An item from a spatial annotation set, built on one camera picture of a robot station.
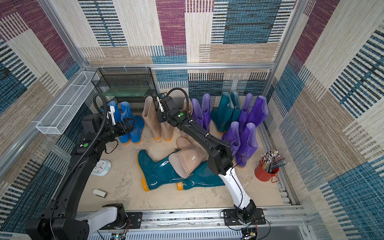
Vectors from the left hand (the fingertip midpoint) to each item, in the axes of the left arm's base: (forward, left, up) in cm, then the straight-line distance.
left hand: (130, 121), depth 75 cm
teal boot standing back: (+18, -56, -3) cm, 59 cm away
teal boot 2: (-16, -9, -27) cm, 33 cm away
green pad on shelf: (+27, +10, -3) cm, 29 cm away
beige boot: (+9, -7, -6) cm, 13 cm away
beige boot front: (+9, -14, -20) cm, 26 cm away
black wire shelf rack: (+41, +13, -7) cm, 44 cm away
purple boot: (+10, -39, -4) cm, 40 cm away
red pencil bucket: (-20, -68, -22) cm, 74 cm away
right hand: (+13, -14, -8) cm, 21 cm away
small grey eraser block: (-26, +18, -27) cm, 41 cm away
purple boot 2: (+10, -60, -9) cm, 62 cm away
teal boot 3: (-18, -36, -25) cm, 47 cm away
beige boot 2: (-11, -29, -15) cm, 35 cm away
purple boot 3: (-13, -56, -4) cm, 58 cm away
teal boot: (+18, -49, -17) cm, 55 cm away
